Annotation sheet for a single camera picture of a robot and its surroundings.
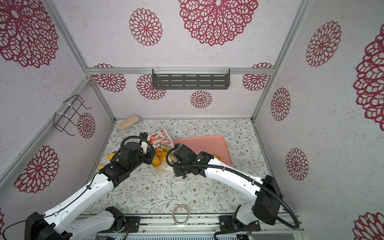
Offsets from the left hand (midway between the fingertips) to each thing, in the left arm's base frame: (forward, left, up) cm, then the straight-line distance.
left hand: (152, 150), depth 79 cm
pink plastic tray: (+18, -39, -21) cm, 48 cm away
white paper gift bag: (+8, -4, -1) cm, 9 cm away
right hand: (-9, -12, -2) cm, 15 cm away
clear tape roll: (-30, -17, -20) cm, 40 cm away
